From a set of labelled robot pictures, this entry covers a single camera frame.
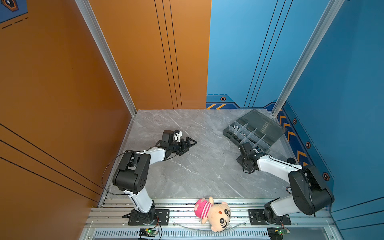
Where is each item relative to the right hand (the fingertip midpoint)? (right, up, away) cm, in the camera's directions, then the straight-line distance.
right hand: (238, 161), depth 93 cm
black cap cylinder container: (+27, +3, -10) cm, 29 cm away
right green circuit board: (+12, -29, -23) cm, 38 cm away
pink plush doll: (-16, -18, -26) cm, 35 cm away
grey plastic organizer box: (+16, +20, +10) cm, 28 cm away
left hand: (-28, +11, -1) cm, 30 cm away
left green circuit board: (-50, -29, -22) cm, 62 cm away
